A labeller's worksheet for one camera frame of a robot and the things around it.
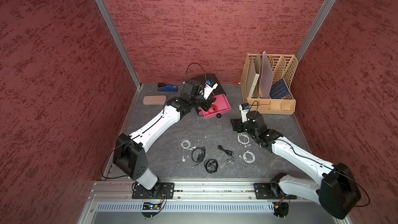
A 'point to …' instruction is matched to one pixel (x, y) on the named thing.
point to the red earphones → (213, 109)
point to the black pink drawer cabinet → (221, 106)
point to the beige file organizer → (284, 66)
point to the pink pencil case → (152, 99)
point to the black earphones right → (228, 152)
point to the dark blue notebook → (279, 90)
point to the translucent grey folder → (266, 77)
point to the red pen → (239, 83)
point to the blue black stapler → (164, 87)
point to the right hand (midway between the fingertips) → (236, 121)
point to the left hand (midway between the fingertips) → (213, 101)
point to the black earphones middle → (200, 156)
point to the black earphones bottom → (211, 165)
